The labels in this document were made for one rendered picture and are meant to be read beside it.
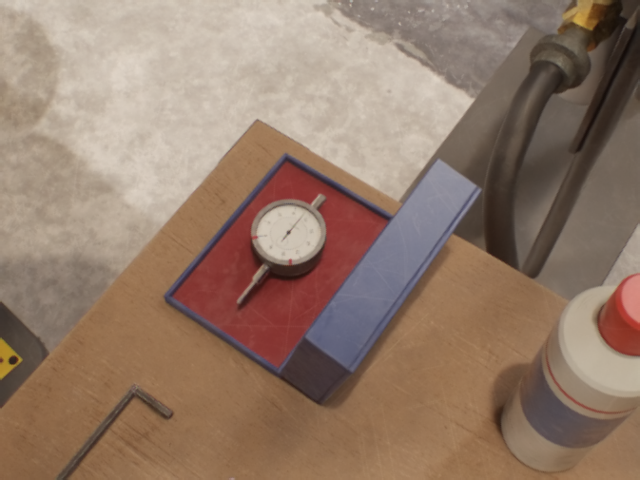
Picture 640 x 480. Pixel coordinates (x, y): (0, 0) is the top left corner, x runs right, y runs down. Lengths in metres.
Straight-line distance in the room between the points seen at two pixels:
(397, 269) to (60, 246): 0.78
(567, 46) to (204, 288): 0.41
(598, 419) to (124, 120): 0.99
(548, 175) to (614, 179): 0.10
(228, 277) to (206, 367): 0.07
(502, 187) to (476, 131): 0.52
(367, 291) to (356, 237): 0.15
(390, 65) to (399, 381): 0.83
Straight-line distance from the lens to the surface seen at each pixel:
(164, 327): 0.68
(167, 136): 1.34
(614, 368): 0.49
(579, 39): 0.89
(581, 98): 1.09
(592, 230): 1.29
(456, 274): 0.70
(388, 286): 0.56
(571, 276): 1.25
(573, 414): 0.53
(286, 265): 0.65
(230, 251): 0.70
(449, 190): 0.60
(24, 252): 1.29
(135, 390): 0.66
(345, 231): 0.70
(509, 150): 0.82
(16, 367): 0.86
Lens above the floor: 1.09
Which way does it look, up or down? 62 degrees down
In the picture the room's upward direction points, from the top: straight up
